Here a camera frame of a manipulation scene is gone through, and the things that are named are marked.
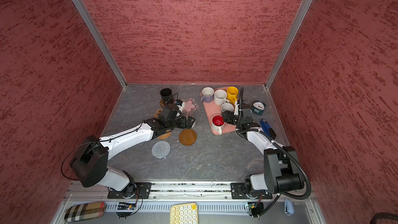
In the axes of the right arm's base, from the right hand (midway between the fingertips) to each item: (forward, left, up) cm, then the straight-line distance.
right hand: (226, 117), depth 91 cm
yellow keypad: (-45, +23, -7) cm, 51 cm away
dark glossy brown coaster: (-9, +29, +25) cm, 40 cm away
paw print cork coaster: (+11, +44, -8) cm, 46 cm away
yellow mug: (+20, -7, -1) cm, 21 cm away
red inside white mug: (0, +4, -8) cm, 9 cm away
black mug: (+20, +39, 0) cm, 44 cm away
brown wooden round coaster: (-8, +24, -9) cm, 26 cm away
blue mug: (+9, -3, -1) cm, 10 cm away
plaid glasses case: (-43, +68, -6) cm, 81 cm away
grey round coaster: (-15, +39, -9) cm, 43 cm away
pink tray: (+13, +8, -10) cm, 18 cm away
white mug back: (+21, +1, -5) cm, 22 cm away
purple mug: (+22, +10, -4) cm, 25 cm away
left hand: (-4, +23, +3) cm, 23 cm away
